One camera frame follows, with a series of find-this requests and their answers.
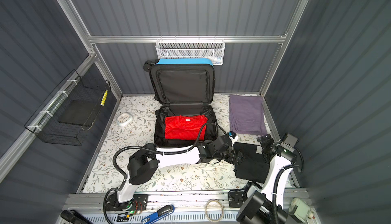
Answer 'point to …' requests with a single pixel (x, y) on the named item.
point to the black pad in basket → (79, 112)
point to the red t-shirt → (186, 127)
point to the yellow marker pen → (104, 98)
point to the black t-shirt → (251, 166)
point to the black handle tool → (75, 217)
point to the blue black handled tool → (161, 213)
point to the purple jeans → (246, 114)
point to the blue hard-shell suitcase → (182, 87)
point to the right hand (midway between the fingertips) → (264, 145)
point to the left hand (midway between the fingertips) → (241, 155)
